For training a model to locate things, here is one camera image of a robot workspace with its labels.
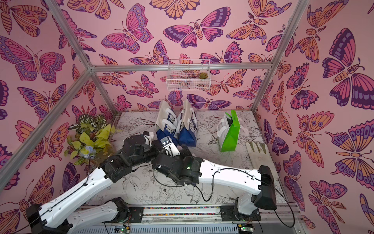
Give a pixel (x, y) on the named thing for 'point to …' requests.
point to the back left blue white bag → (166, 123)
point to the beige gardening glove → (260, 155)
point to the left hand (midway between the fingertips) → (174, 146)
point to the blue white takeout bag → (177, 136)
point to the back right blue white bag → (186, 126)
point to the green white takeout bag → (228, 130)
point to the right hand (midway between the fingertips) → (177, 148)
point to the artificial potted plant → (89, 140)
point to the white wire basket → (189, 75)
